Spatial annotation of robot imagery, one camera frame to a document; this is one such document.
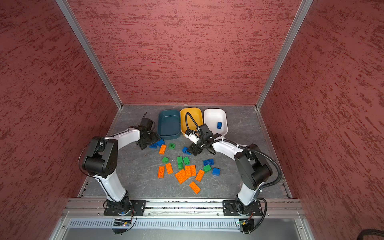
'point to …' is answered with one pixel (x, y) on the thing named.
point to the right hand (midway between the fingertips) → (192, 148)
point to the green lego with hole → (172, 146)
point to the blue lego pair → (185, 150)
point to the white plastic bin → (217, 119)
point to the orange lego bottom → (195, 187)
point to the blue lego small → (219, 125)
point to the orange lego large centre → (181, 176)
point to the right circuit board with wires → (246, 225)
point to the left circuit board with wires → (119, 222)
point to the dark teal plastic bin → (169, 126)
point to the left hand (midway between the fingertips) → (154, 144)
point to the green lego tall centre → (180, 162)
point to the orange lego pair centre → (190, 170)
